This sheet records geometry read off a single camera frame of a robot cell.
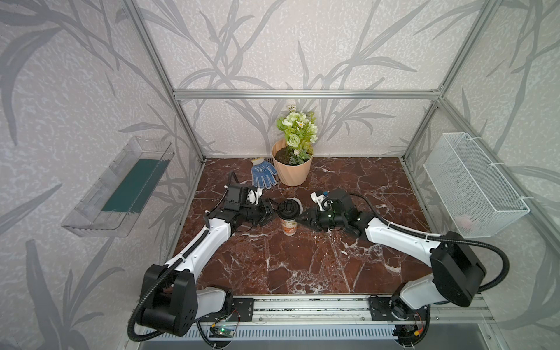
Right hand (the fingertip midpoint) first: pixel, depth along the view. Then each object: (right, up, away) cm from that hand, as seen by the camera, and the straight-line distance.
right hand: (297, 220), depth 78 cm
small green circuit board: (-26, -35, -7) cm, 44 cm away
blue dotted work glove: (-17, +17, +35) cm, 42 cm away
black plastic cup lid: (-3, +3, +1) cm, 4 cm away
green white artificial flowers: (+2, +34, +15) cm, 37 cm away
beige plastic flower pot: (-5, +17, +21) cm, 27 cm away
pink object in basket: (+57, 0, -6) cm, 57 cm away
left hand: (-6, +2, +2) cm, 7 cm away
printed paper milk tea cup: (-3, -4, +6) cm, 8 cm away
